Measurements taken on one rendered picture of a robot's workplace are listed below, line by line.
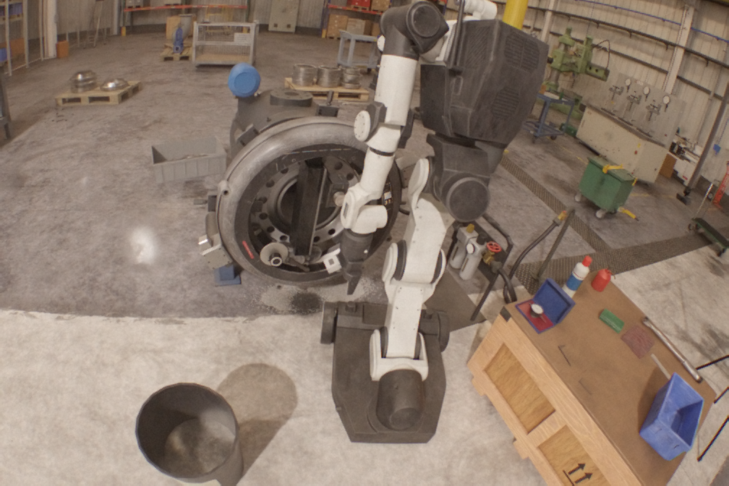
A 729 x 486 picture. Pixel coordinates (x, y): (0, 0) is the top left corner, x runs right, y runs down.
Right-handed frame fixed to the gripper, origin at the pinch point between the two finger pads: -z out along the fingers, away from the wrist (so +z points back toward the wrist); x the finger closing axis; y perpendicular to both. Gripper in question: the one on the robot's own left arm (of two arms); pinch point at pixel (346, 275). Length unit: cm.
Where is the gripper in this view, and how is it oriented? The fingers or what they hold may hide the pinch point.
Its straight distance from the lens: 113.2
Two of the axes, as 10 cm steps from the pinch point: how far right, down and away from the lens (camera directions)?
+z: 2.4, -8.3, -5.1
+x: -3.6, -5.6, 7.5
